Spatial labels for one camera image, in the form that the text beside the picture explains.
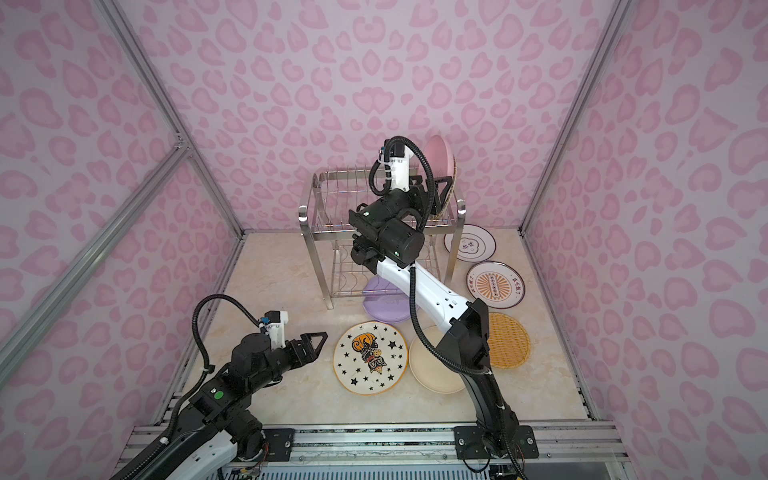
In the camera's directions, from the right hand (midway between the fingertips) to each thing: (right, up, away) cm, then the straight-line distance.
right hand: (444, 176), depth 61 cm
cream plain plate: (-1, -48, +22) cm, 53 cm away
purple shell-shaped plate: (-14, -31, +38) cm, 51 cm away
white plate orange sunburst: (+25, -26, +43) cm, 56 cm away
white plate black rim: (+22, -11, +56) cm, 61 cm away
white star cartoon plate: (-17, -46, +26) cm, 55 cm away
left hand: (-30, -36, +16) cm, 49 cm away
